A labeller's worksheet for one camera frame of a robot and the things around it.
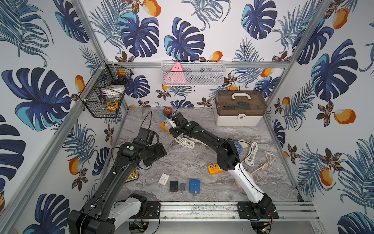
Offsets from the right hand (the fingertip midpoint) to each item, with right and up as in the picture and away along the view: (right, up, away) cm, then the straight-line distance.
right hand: (174, 128), depth 101 cm
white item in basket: (-32, +21, -22) cm, 44 cm away
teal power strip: (-11, +10, +14) cm, 21 cm away
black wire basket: (-38, +19, -19) cm, 47 cm away
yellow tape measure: (-33, +13, -20) cm, 40 cm away
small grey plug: (+7, -32, -19) cm, 38 cm away
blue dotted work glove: (+45, -11, -3) cm, 46 cm away
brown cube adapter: (-5, +13, +6) cm, 15 cm away
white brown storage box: (+43, +13, -8) cm, 46 cm away
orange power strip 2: (-8, +1, +2) cm, 8 cm away
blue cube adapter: (+13, -30, -23) cm, 40 cm away
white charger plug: (-4, -29, -18) cm, 34 cm away
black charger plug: (+2, -31, -21) cm, 38 cm away
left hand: (-3, -11, -27) cm, 29 cm away
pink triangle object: (+2, +32, -11) cm, 34 cm away
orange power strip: (+26, -24, -15) cm, 38 cm away
